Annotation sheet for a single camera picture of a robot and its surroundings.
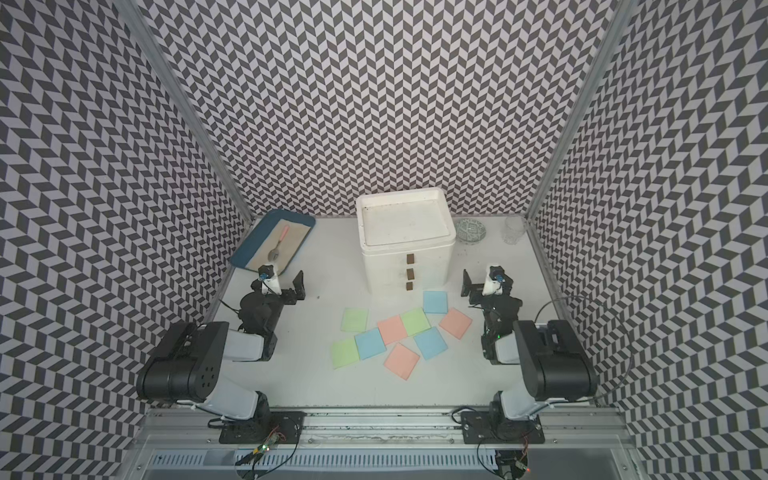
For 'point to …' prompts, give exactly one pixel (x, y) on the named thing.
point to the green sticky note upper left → (354, 320)
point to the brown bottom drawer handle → (409, 286)
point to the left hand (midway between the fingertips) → (287, 273)
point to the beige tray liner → (280, 246)
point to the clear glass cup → (514, 229)
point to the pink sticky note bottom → (401, 360)
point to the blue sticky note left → (370, 343)
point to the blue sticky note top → (435, 302)
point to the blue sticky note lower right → (430, 342)
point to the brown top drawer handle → (410, 258)
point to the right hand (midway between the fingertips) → (480, 273)
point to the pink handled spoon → (273, 253)
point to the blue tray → (259, 230)
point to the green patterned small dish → (470, 230)
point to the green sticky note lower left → (344, 352)
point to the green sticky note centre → (415, 321)
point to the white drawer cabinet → (407, 237)
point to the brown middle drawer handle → (410, 273)
